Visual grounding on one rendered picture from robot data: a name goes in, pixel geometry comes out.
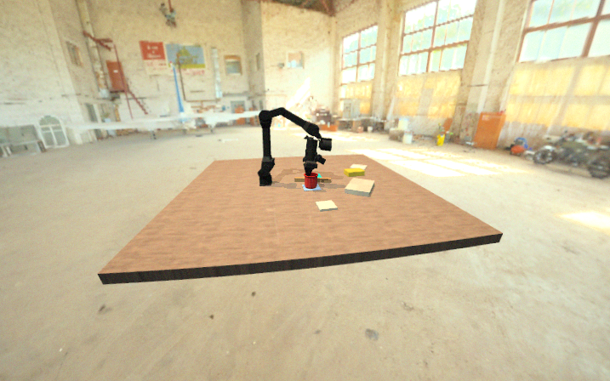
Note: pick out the red cup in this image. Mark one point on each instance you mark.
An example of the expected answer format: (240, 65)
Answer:
(311, 181)

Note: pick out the orange wooden bar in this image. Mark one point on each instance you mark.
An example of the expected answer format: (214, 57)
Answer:
(322, 180)

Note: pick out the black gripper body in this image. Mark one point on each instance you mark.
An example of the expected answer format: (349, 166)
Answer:
(310, 158)

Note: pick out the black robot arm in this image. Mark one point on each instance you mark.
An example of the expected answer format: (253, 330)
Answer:
(312, 129)

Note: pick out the yellow block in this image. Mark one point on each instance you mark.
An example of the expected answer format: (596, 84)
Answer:
(351, 172)

